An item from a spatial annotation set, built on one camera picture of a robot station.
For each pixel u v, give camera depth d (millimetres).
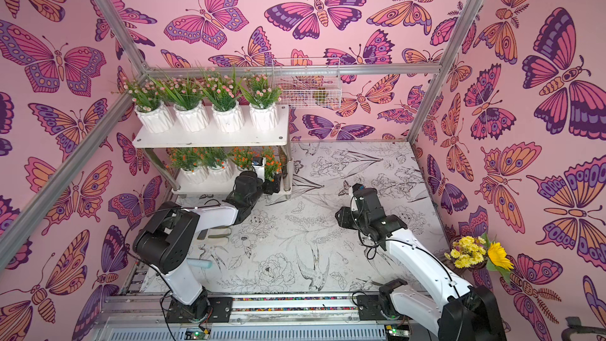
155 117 730
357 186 759
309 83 947
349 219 726
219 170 943
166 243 480
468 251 623
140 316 733
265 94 661
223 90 650
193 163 895
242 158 869
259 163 815
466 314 409
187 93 674
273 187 853
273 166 830
